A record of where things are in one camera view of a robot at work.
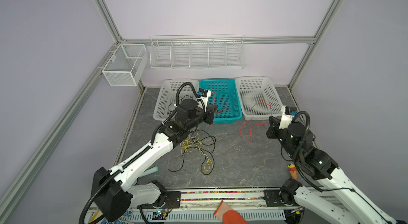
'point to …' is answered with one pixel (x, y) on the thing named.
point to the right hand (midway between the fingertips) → (271, 119)
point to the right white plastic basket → (259, 98)
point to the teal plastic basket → (224, 94)
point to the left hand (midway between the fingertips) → (217, 108)
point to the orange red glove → (226, 214)
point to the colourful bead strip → (222, 192)
